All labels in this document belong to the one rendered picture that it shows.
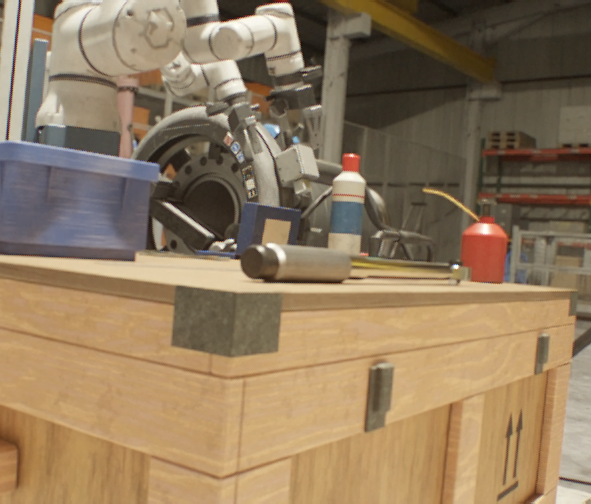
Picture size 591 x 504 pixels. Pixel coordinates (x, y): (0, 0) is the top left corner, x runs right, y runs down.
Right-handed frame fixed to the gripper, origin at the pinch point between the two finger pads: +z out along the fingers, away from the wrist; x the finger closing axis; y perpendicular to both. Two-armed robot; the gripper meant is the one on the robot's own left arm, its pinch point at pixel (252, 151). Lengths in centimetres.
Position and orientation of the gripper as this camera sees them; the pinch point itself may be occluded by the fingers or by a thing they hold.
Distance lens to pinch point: 224.4
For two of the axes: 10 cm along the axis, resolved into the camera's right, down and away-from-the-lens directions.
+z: 3.4, 9.4, 0.0
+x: -2.3, 0.8, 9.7
